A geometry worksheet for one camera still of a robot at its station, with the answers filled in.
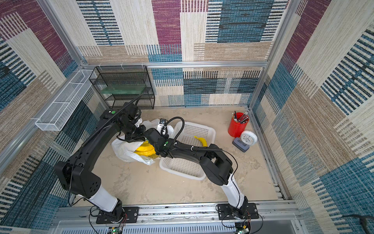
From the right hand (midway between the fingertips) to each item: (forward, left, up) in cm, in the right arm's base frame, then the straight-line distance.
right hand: (158, 133), depth 89 cm
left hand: (-8, +4, +6) cm, 11 cm away
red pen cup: (+6, -50, -6) cm, 51 cm away
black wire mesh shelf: (+38, +25, +16) cm, 48 cm away
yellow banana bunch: (+1, -28, -11) cm, 30 cm away
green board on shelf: (+29, +16, +11) cm, 35 cm away
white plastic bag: (-16, +12, +9) cm, 22 cm away
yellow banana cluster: (-11, +5, +1) cm, 12 cm away
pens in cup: (+11, -54, -1) cm, 55 cm away
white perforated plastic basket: (-18, -21, -12) cm, 30 cm away
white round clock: (+1, -57, -7) cm, 57 cm away
